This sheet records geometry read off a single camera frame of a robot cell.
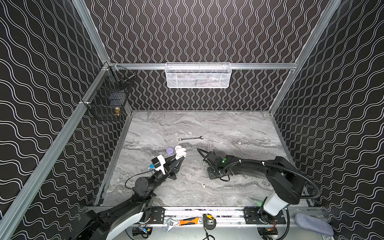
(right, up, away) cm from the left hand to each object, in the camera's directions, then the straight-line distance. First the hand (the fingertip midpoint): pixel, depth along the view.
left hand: (184, 157), depth 65 cm
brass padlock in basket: (-38, +22, +18) cm, 47 cm away
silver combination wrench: (+9, +6, +39) cm, 40 cm away
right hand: (+17, -15, +24) cm, 33 cm away
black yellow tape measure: (+12, -32, +5) cm, 34 cm away
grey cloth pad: (+61, -32, +5) cm, 69 cm away
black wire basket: (-50, +30, +29) cm, 65 cm away
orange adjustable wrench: (-7, -33, +7) cm, 34 cm away
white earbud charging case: (-6, 0, +35) cm, 35 cm away
